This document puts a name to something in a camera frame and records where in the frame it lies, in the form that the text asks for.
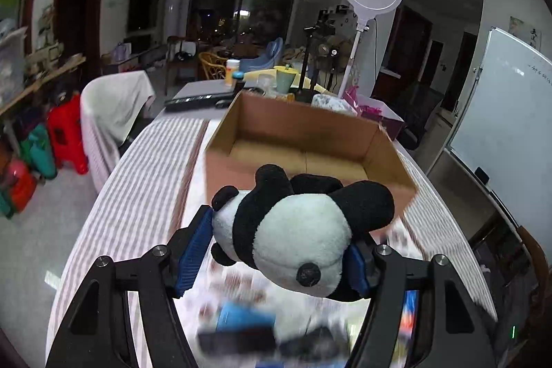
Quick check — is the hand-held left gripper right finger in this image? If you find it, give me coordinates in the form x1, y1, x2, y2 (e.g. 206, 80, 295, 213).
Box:
343, 236, 499, 368

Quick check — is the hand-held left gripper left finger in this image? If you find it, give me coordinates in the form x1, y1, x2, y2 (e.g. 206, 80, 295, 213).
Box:
45, 204, 215, 368

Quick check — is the panda plush toy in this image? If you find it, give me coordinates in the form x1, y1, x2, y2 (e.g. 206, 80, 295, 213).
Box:
210, 164, 395, 303

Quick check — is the blue plug adapter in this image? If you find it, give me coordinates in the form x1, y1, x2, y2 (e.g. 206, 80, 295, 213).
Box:
216, 302, 277, 332

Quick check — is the brown cardboard box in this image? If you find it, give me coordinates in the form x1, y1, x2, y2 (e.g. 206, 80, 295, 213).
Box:
204, 91, 419, 222

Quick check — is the black keyboard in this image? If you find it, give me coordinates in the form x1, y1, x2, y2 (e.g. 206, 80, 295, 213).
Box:
164, 93, 236, 113

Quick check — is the black device with green light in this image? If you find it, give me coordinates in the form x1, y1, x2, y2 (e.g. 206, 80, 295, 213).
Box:
492, 299, 524, 356

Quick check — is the patterned cloth bundle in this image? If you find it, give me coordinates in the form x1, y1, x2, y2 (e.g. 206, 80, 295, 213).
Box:
311, 93, 356, 116

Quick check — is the black office chair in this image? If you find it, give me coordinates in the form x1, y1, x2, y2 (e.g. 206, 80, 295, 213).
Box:
388, 81, 445, 151

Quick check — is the chair with white cover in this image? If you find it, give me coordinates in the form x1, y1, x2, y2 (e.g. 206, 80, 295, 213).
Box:
80, 70, 156, 190

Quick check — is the red plastic stool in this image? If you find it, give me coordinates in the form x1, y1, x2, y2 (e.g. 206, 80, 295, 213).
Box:
47, 94, 89, 175

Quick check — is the green plastic stool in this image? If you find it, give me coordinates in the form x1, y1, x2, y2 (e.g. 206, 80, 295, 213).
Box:
19, 124, 58, 180

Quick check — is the red plastic container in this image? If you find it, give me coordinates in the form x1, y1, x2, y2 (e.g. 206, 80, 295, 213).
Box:
0, 159, 37, 218

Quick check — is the wicker chair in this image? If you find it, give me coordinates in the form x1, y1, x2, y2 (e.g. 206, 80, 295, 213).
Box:
198, 51, 227, 82

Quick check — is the green cup with yellow lid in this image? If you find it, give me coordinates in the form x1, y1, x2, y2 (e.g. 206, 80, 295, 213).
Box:
274, 65, 299, 96

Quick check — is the blue plastic chair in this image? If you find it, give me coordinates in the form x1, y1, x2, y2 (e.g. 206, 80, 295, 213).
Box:
241, 37, 285, 72

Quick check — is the whiteboard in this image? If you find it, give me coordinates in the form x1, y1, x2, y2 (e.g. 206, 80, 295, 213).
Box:
446, 27, 552, 231

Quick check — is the black electric fan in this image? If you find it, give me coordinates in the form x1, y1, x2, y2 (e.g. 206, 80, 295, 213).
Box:
310, 32, 354, 90

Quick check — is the wooden shelf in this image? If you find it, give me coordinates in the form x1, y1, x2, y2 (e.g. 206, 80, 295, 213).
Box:
0, 53, 87, 114

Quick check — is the white standing air conditioner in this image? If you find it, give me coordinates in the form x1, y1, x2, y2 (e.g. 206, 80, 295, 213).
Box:
165, 0, 184, 45

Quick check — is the black television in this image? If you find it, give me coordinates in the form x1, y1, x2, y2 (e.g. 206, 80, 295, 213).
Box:
127, 0, 160, 33

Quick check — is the dark wooden door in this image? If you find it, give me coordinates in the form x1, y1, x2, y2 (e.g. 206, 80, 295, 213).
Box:
54, 0, 108, 80

